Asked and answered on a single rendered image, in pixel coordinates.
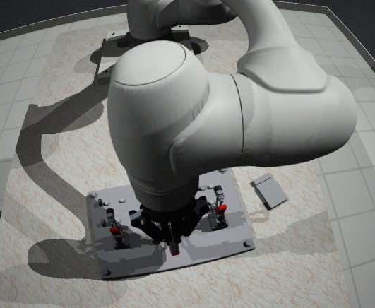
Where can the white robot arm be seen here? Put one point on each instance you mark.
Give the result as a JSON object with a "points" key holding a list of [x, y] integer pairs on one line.
{"points": [[169, 121]]}

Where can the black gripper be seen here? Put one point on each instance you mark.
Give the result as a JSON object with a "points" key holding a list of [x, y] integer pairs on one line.
{"points": [[179, 227]]}

